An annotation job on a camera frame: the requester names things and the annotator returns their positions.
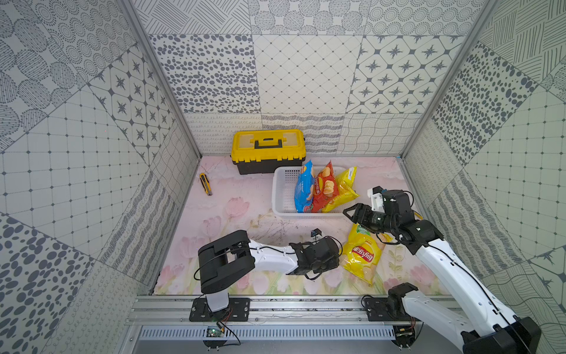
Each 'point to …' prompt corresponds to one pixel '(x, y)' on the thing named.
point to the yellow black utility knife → (205, 183)
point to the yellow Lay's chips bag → (361, 254)
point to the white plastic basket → (284, 181)
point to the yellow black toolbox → (261, 151)
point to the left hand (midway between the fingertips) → (346, 258)
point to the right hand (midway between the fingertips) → (349, 217)
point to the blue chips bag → (304, 189)
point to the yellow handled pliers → (421, 217)
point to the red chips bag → (325, 189)
